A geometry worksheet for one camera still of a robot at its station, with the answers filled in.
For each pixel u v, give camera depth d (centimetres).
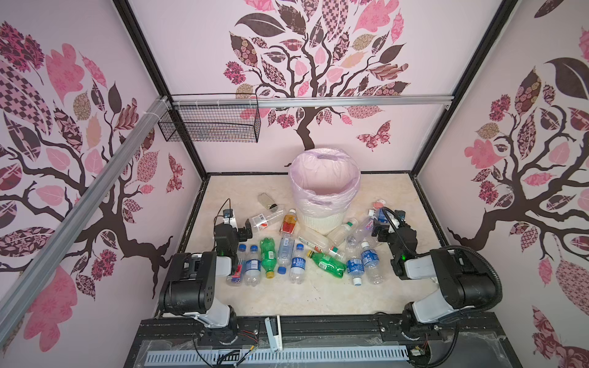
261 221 95
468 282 46
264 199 107
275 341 70
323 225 90
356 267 82
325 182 100
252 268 83
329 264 83
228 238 70
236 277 81
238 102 90
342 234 97
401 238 70
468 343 71
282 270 85
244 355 70
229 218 79
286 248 88
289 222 95
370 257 85
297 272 84
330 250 88
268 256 85
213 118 95
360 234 96
